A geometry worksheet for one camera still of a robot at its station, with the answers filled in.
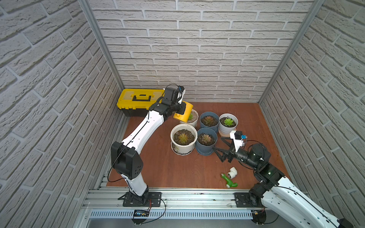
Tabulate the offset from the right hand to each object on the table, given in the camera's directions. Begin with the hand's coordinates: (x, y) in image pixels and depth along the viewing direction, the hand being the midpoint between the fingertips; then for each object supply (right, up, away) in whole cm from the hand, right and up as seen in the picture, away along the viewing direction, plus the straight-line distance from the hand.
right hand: (218, 142), depth 69 cm
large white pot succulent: (-18, 0, +16) cm, 24 cm away
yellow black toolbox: (-51, +23, +28) cm, 63 cm away
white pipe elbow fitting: (+11, -20, +12) cm, 26 cm away
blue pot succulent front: (-4, -2, +18) cm, 18 cm away
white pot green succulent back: (-12, +11, +27) cm, 32 cm away
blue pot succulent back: (0, +11, +28) cm, 30 cm away
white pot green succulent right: (+12, +9, +25) cm, 30 cm away
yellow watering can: (-17, +12, +14) cm, 25 cm away
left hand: (-21, +23, +14) cm, 34 cm away
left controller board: (-41, -38, +3) cm, 56 cm away
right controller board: (+21, -38, +1) cm, 43 cm away
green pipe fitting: (+8, -25, +8) cm, 27 cm away
